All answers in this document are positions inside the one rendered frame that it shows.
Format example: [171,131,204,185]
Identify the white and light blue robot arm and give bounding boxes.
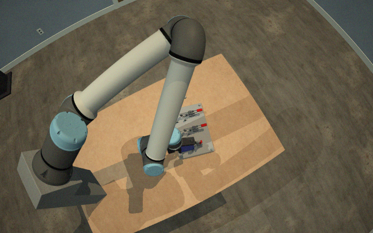
[32,16,206,186]

